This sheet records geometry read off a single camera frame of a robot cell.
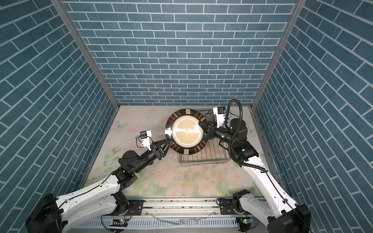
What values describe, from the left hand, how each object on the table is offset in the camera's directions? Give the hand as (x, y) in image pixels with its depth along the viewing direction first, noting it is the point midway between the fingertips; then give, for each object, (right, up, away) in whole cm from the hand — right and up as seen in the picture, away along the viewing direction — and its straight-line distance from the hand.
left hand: (171, 142), depth 68 cm
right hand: (+13, +10, -1) cm, 16 cm away
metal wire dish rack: (+22, -11, +25) cm, 36 cm away
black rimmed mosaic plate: (+5, +7, +2) cm, 8 cm away
